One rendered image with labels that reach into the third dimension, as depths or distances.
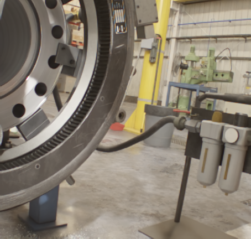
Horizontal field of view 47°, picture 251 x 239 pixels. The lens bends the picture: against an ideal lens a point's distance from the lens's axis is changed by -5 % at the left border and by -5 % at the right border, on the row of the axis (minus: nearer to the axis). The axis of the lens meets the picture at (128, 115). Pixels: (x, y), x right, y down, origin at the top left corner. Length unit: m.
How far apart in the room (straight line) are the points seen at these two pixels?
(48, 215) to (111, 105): 0.56
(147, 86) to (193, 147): 3.02
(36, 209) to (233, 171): 0.71
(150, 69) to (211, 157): 3.19
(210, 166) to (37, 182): 0.66
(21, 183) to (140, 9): 0.53
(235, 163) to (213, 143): 0.11
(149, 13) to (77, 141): 0.41
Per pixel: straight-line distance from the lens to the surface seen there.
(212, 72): 11.83
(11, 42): 0.87
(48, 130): 0.72
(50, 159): 0.67
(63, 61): 0.79
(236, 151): 1.06
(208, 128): 1.10
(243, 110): 6.96
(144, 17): 0.86
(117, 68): 0.74
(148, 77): 4.20
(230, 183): 1.08
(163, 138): 3.26
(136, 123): 4.26
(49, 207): 1.14
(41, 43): 0.77
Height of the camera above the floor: 0.52
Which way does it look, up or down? 4 degrees down
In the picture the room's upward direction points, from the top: 8 degrees clockwise
